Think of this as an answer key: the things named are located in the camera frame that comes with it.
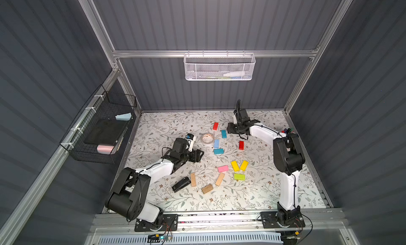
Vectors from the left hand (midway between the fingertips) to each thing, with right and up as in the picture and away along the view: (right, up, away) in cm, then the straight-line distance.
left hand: (201, 152), depth 89 cm
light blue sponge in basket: (-40, +20, -8) cm, 45 cm away
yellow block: (+20, -8, +3) cm, 22 cm away
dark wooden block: (+3, -18, -6) cm, 19 cm away
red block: (+9, +15, +23) cm, 29 cm away
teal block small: (+15, +10, +19) cm, 26 cm away
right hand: (+18, +13, +12) cm, 25 cm away
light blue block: (+10, +4, +13) cm, 17 cm away
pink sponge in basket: (-39, +5, -24) cm, 46 cm away
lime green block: (+22, -13, -1) cm, 26 cm away
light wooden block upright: (-4, -15, -3) cm, 16 cm away
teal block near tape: (+11, -1, +10) cm, 15 cm away
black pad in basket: (-41, +13, -21) cm, 48 cm away
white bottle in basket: (+20, +46, +4) cm, 50 cm away
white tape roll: (+4, +7, +16) cm, 18 cm away
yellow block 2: (+26, -8, +3) cm, 27 cm away
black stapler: (-9, -15, -6) cm, 18 cm away
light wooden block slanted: (+11, -14, -2) cm, 18 cm away
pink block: (+13, -10, +3) cm, 17 cm away
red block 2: (+26, +3, +13) cm, 29 cm away
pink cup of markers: (+52, +12, +3) cm, 53 cm away
